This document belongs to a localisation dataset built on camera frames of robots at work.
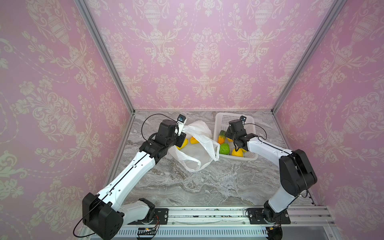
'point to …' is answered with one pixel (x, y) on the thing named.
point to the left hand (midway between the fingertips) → (182, 131)
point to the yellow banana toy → (184, 144)
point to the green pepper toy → (224, 149)
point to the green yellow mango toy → (221, 137)
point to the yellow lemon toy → (239, 153)
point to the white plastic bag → (195, 156)
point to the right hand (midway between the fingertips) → (232, 130)
